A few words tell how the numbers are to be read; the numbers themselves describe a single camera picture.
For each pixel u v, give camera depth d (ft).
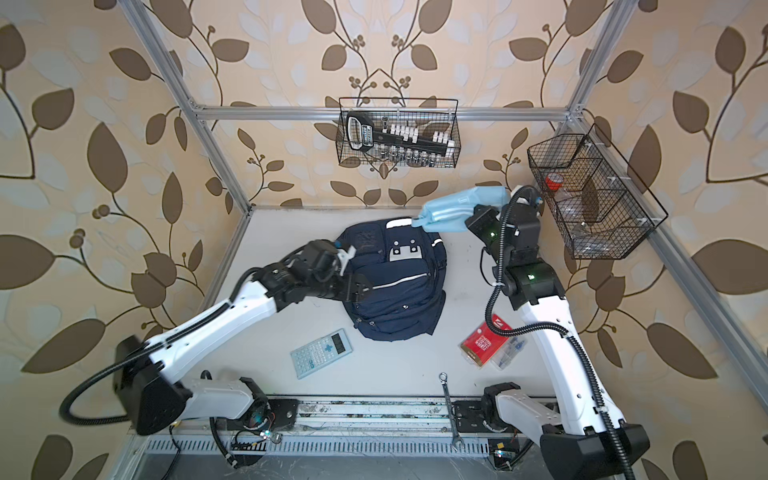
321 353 2.72
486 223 1.93
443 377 2.64
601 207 2.41
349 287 2.19
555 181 2.64
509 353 2.76
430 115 2.99
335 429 2.42
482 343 2.83
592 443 1.18
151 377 1.28
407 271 3.00
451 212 2.37
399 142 2.76
